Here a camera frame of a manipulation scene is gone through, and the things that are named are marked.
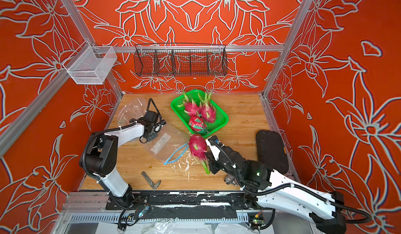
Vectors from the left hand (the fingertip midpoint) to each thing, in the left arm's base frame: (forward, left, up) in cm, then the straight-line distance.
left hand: (147, 130), depth 96 cm
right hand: (-20, -37, +17) cm, 45 cm away
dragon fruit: (+1, -32, +7) cm, 33 cm away
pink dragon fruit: (+14, -27, +7) cm, 31 cm away
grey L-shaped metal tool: (-28, -8, -3) cm, 30 cm away
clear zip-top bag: (-6, -15, -3) cm, 17 cm away
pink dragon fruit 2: (+12, -37, +8) cm, 40 cm away
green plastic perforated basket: (+11, -47, +3) cm, 48 cm away
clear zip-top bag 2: (+13, +12, +5) cm, 18 cm away
